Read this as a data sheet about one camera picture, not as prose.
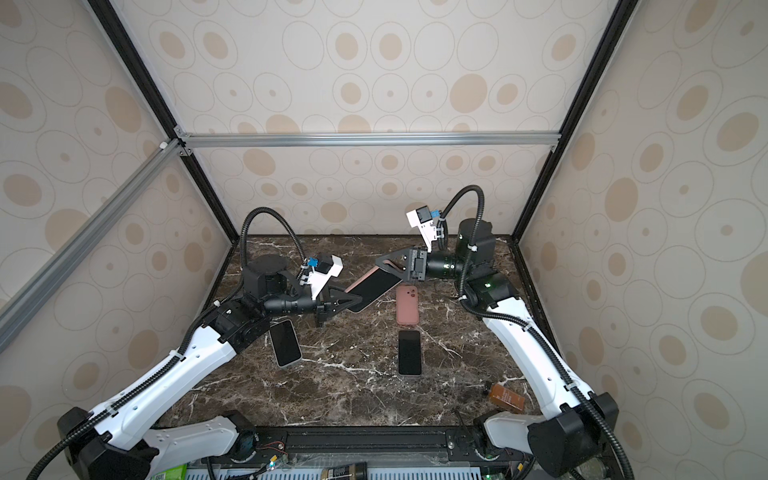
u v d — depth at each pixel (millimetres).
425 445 746
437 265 566
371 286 615
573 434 379
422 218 574
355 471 675
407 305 1000
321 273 548
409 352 899
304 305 574
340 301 620
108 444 376
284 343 893
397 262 872
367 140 901
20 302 520
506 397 778
